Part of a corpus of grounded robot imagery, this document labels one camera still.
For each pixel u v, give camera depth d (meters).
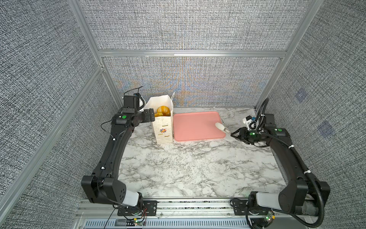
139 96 0.69
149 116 0.69
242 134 0.69
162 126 0.84
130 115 0.53
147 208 0.73
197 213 0.73
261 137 0.58
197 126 1.09
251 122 0.73
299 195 0.40
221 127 0.86
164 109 0.97
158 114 0.92
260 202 0.62
